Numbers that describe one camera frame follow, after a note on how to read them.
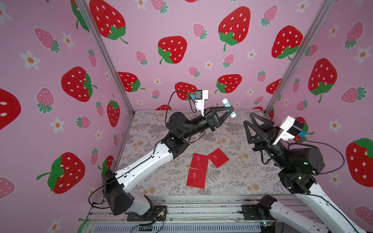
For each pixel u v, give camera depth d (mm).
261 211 656
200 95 472
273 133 440
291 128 370
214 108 486
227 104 487
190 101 499
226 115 498
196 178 863
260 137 421
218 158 958
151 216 671
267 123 452
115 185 395
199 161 929
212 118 476
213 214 748
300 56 862
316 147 397
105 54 843
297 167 414
